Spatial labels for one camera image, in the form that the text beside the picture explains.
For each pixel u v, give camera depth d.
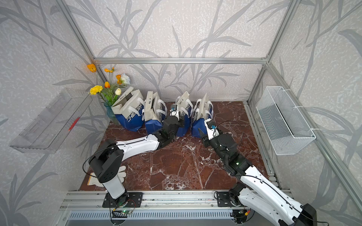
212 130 0.58
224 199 0.74
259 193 0.47
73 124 0.67
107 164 0.46
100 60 0.94
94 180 0.80
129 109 0.87
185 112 0.87
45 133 0.65
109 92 0.91
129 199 0.72
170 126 0.63
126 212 0.70
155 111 0.85
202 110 0.81
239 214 0.77
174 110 0.72
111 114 0.97
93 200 0.76
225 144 0.51
